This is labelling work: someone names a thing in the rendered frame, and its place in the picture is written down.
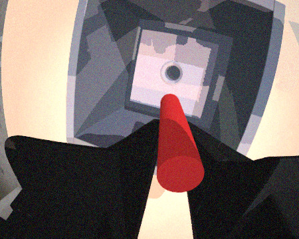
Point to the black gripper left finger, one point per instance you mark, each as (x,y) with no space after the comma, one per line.
(116,178)

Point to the red peg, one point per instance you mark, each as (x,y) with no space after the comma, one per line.
(179,166)

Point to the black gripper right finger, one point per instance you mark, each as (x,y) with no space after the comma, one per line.
(234,186)

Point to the pale pink square plate with hole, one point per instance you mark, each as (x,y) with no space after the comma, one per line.
(158,52)

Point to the grey open box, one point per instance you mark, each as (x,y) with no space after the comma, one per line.
(103,52)

